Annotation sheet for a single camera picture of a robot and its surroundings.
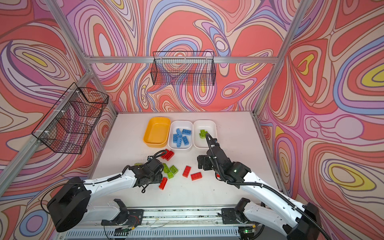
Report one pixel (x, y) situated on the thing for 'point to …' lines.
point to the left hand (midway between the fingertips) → (158, 176)
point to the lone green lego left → (138, 164)
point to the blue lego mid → (186, 131)
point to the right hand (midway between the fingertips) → (206, 161)
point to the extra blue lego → (185, 140)
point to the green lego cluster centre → (170, 171)
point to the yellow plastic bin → (157, 132)
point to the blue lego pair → (179, 133)
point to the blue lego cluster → (175, 138)
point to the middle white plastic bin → (181, 125)
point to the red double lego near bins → (168, 155)
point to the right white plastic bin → (209, 126)
